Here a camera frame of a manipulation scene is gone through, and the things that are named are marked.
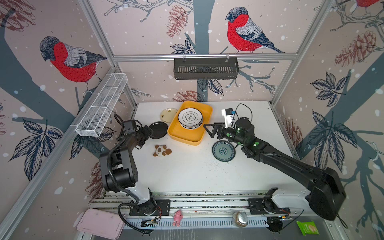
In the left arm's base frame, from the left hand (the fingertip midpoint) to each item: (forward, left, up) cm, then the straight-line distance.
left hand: (148, 132), depth 94 cm
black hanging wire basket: (+40, -39, +21) cm, 60 cm away
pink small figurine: (-45, -22, -5) cm, 50 cm away
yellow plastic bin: (-1, -29, -5) cm, 30 cm away
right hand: (-9, -36, +19) cm, 42 cm away
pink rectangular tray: (-46, +13, -5) cm, 49 cm away
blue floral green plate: (-9, -49, -8) cm, 50 cm away
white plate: (+15, -27, -4) cm, 31 cm away
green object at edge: (-49, -82, -6) cm, 96 cm away
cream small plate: (+22, -9, -7) cm, 25 cm away
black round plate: (+7, -5, -6) cm, 10 cm away
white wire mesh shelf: (-8, +19, +22) cm, 30 cm away
